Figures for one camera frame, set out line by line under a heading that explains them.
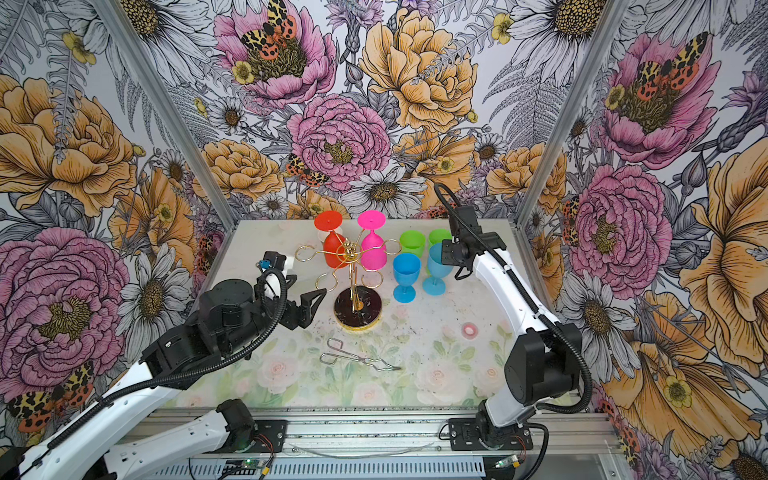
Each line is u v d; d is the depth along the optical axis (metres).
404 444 0.75
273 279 0.48
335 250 0.76
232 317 0.48
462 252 0.60
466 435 0.74
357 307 0.96
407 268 0.92
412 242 0.97
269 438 0.73
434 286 0.97
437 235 0.94
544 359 0.44
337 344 0.90
